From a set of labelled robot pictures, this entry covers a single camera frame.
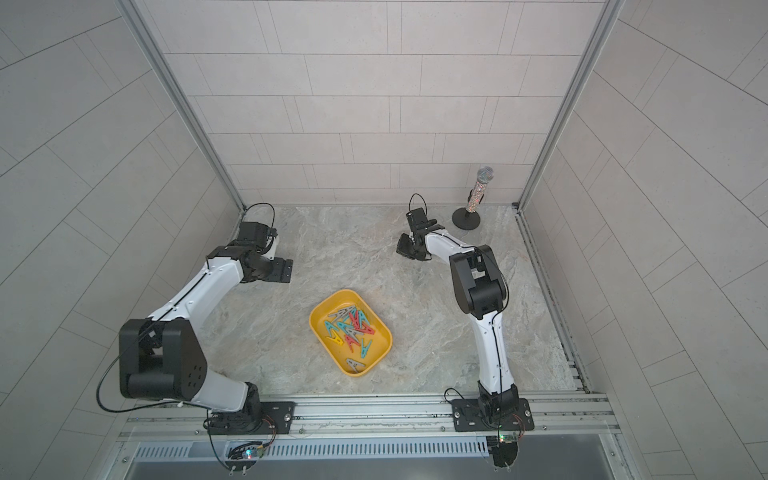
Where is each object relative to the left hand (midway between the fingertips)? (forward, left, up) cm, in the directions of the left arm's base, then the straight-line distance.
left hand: (280, 265), depth 89 cm
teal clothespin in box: (-16, -16, -7) cm, 24 cm away
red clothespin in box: (-16, -26, -7) cm, 32 cm away
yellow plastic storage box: (-17, -23, -8) cm, 29 cm away
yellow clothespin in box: (-19, -18, -7) cm, 28 cm away
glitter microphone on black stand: (+25, -62, -5) cm, 67 cm away
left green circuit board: (-45, -2, -7) cm, 46 cm away
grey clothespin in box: (-26, -24, -8) cm, 36 cm away
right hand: (+14, -37, -8) cm, 40 cm away
